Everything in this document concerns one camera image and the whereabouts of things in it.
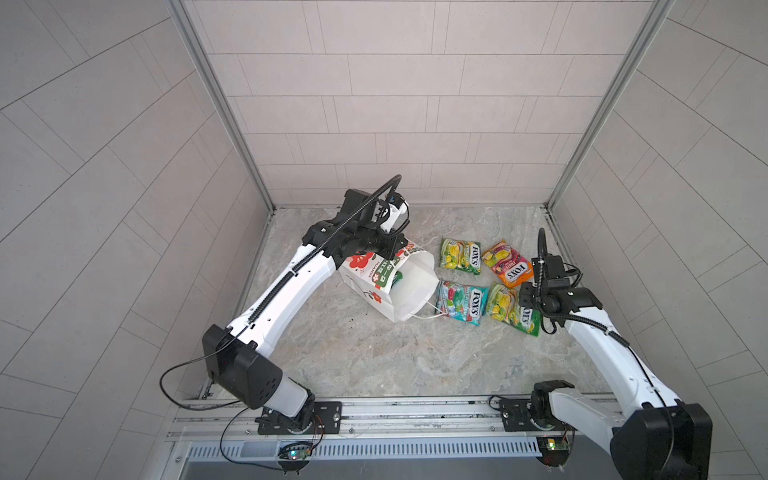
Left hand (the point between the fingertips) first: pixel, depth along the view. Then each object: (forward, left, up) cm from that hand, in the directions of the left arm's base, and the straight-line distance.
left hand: (413, 238), depth 72 cm
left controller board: (-41, +25, -23) cm, 53 cm away
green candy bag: (-5, -28, -25) cm, 38 cm away
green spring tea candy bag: (+12, -17, -25) cm, 33 cm away
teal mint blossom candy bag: (-6, -16, -24) cm, 30 cm away
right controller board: (-40, -33, -28) cm, 59 cm away
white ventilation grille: (-40, +37, -29) cm, 62 cm away
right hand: (-5, -33, -18) cm, 38 cm away
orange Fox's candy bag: (+10, -32, -25) cm, 42 cm away
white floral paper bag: (0, +3, -25) cm, 25 cm away
